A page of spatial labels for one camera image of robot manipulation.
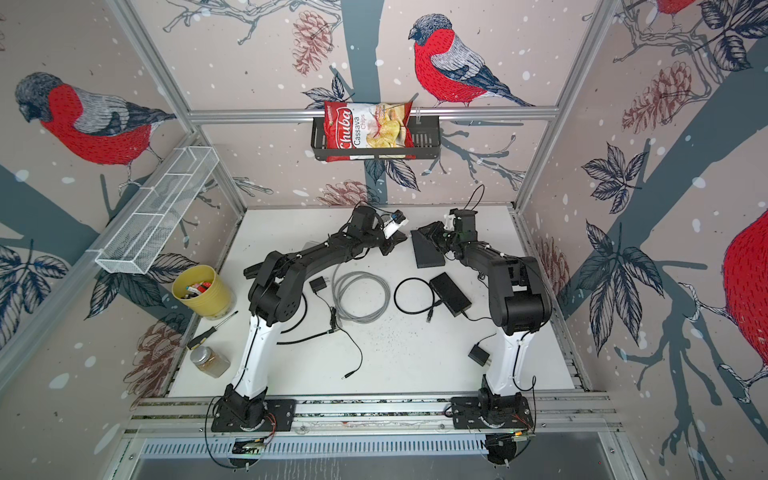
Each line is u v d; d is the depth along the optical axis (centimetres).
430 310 92
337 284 97
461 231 80
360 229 82
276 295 59
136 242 71
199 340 86
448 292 95
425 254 104
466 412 74
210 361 75
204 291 81
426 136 95
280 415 73
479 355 83
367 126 88
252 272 98
